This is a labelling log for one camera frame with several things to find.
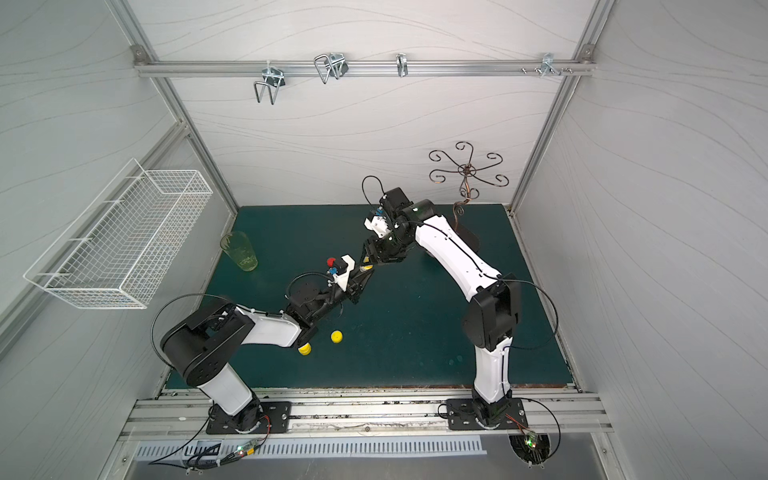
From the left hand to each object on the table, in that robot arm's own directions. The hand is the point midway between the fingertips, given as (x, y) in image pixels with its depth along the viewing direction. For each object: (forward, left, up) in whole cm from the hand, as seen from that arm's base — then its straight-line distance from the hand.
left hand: (370, 267), depth 80 cm
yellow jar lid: (-13, +10, -18) cm, 24 cm away
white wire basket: (-7, +58, +14) cm, 60 cm away
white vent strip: (-39, +13, -19) cm, 45 cm away
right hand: (+1, 0, +1) cm, 2 cm away
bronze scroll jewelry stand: (+26, -29, +4) cm, 40 cm away
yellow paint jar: (-2, +1, +3) cm, 3 cm away
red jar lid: (+15, +16, -19) cm, 29 cm away
